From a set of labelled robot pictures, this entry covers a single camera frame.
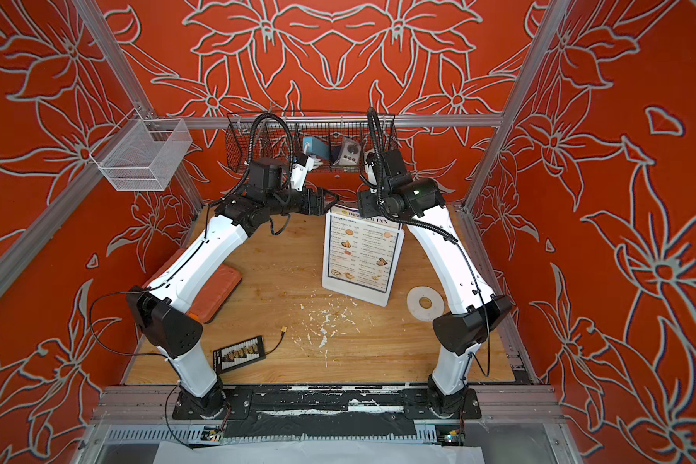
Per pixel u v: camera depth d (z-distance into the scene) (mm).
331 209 689
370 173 571
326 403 742
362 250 816
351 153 907
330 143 896
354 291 898
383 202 515
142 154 907
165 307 444
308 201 645
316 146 846
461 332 423
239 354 795
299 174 660
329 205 685
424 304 904
